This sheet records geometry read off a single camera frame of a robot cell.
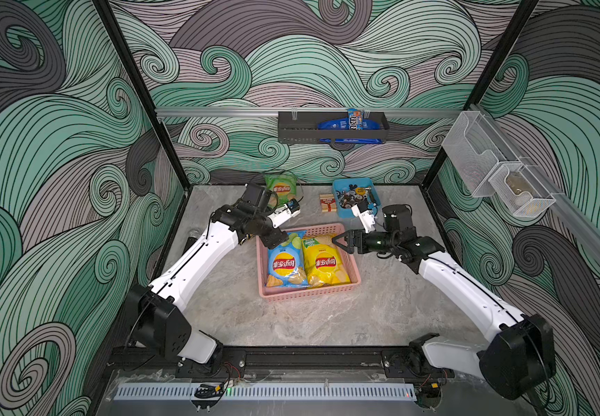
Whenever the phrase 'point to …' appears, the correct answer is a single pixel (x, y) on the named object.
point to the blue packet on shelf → (342, 124)
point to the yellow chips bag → (324, 262)
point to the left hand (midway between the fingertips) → (279, 223)
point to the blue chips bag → (287, 263)
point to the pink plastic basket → (270, 295)
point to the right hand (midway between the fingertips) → (342, 239)
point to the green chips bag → (283, 187)
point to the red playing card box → (328, 203)
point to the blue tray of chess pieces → (348, 192)
